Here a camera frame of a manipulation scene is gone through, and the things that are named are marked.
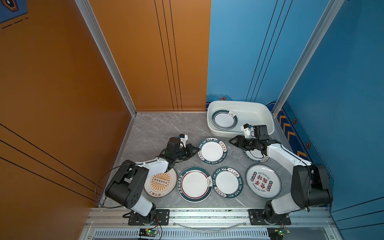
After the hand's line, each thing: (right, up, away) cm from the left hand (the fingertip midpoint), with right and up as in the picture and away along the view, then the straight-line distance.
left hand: (200, 148), depth 86 cm
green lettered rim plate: (+7, -2, +1) cm, 8 cm away
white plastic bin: (+46, +23, +33) cm, 61 cm away
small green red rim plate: (+19, +18, +28) cm, 39 cm away
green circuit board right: (+36, -38, -16) cm, 54 cm away
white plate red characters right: (+37, -18, -2) cm, 41 cm away
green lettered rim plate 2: (+28, -2, -12) cm, 30 cm away
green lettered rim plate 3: (+15, -19, -2) cm, 25 cm away
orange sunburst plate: (-22, -20, -3) cm, 30 cm away
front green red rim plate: (-3, -20, -2) cm, 20 cm away
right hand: (+18, +3, +2) cm, 19 cm away
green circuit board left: (-25, -38, -16) cm, 48 cm away
